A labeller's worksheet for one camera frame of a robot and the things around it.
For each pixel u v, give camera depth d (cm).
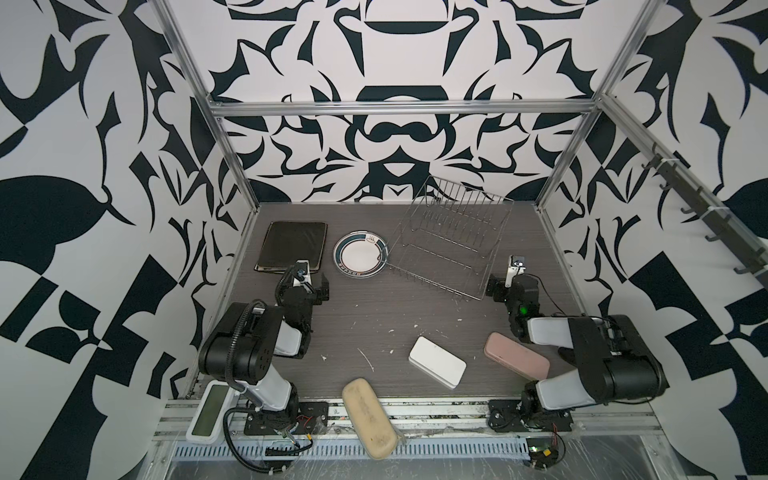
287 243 104
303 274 79
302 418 72
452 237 107
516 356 81
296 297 72
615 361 45
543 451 71
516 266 81
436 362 80
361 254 105
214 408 73
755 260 50
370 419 71
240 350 45
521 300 73
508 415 74
